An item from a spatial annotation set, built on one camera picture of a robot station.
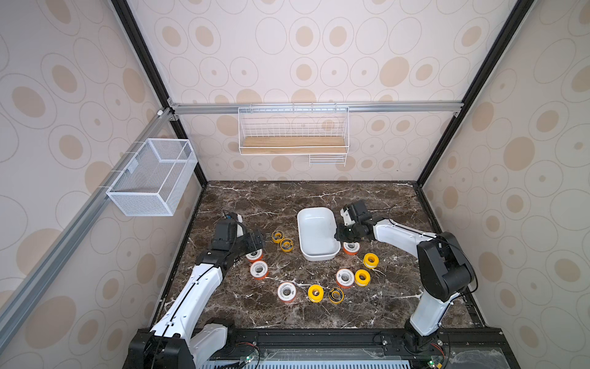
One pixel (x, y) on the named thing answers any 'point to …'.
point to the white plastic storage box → (317, 227)
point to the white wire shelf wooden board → (318, 131)
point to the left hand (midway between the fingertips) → (261, 236)
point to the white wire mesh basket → (151, 181)
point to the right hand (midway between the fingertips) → (332, 237)
